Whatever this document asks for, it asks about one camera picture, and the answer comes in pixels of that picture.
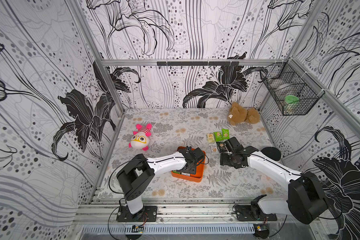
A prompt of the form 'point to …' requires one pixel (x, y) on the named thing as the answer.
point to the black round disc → (272, 153)
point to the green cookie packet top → (218, 136)
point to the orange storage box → (198, 176)
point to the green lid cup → (291, 104)
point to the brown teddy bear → (238, 114)
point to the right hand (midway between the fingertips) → (225, 159)
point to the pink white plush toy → (140, 139)
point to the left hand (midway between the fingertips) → (187, 171)
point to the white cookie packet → (213, 147)
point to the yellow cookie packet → (210, 138)
